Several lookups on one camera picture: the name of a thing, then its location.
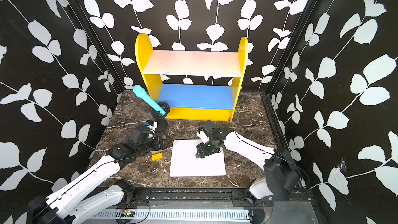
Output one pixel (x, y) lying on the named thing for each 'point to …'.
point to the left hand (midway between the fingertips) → (166, 137)
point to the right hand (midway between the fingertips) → (200, 150)
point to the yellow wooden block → (157, 156)
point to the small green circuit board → (126, 213)
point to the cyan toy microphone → (140, 92)
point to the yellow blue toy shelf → (192, 101)
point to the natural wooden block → (157, 152)
